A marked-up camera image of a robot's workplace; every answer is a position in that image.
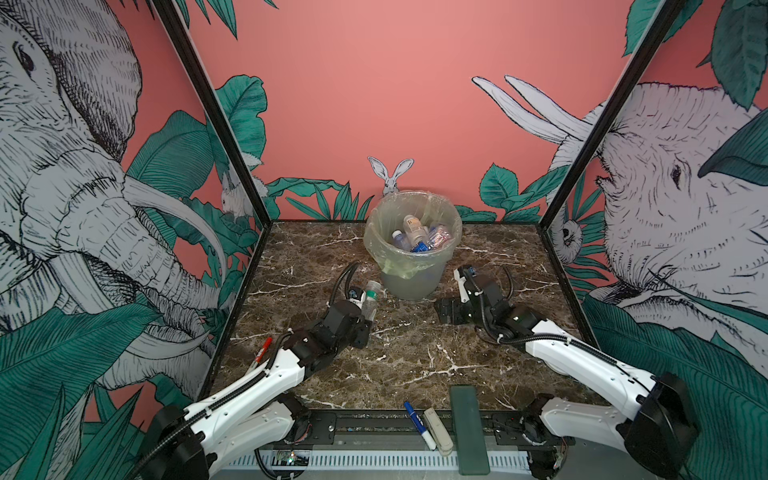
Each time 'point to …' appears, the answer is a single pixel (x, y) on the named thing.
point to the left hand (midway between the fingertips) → (364, 317)
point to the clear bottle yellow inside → (415, 230)
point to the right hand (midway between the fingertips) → (443, 299)
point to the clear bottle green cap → (369, 307)
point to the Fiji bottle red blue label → (443, 236)
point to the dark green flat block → (472, 451)
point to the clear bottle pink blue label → (401, 240)
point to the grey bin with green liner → (411, 276)
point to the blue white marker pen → (420, 425)
